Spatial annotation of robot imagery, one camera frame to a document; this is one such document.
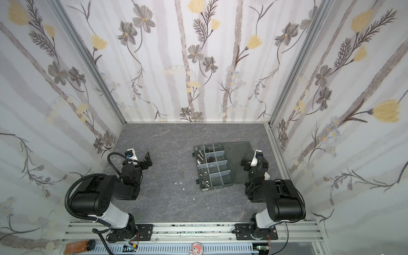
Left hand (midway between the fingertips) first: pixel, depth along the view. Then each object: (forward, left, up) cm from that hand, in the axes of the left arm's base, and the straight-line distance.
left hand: (141, 152), depth 90 cm
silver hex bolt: (+4, -35, -10) cm, 37 cm away
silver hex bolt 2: (+3, -34, -11) cm, 36 cm away
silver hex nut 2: (-10, -34, -11) cm, 38 cm away
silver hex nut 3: (-15, -36, -9) cm, 40 cm away
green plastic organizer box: (-5, -45, -7) cm, 46 cm away
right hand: (-4, -66, +2) cm, 66 cm away
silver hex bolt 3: (-2, -33, -8) cm, 34 cm away
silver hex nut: (-9, -37, -10) cm, 39 cm away
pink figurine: (-46, -33, -7) cm, 57 cm away
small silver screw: (-18, -24, -11) cm, 32 cm away
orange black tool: (-44, +18, -6) cm, 48 cm away
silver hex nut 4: (-15, -38, -10) cm, 42 cm away
